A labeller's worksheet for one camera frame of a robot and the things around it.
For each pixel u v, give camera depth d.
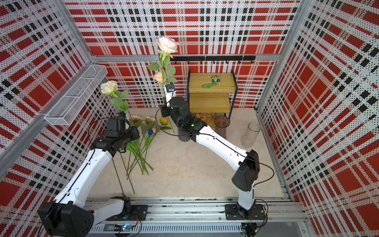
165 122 1.08
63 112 0.69
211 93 0.88
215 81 0.88
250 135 0.89
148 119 1.08
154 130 1.05
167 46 0.53
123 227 0.69
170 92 0.57
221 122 0.89
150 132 1.02
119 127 0.59
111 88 0.75
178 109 0.50
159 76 0.77
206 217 0.73
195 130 0.52
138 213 0.74
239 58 0.88
